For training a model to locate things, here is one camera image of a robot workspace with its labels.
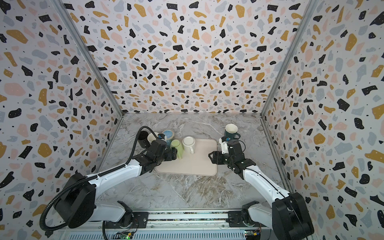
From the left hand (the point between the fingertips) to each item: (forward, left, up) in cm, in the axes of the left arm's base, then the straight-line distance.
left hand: (173, 150), depth 87 cm
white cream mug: (+8, -8, -4) cm, 12 cm away
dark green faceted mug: (+15, -36, -1) cm, 39 cm away
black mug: (+10, +21, -4) cm, 23 cm away
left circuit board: (-39, +21, -11) cm, 46 cm away
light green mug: (+6, 0, -2) cm, 7 cm away
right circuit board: (-40, -40, -12) cm, 58 cm away
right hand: (-3, -24, +1) cm, 24 cm away
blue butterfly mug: (+12, +4, 0) cm, 12 cm away
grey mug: (+12, +16, -2) cm, 20 cm away
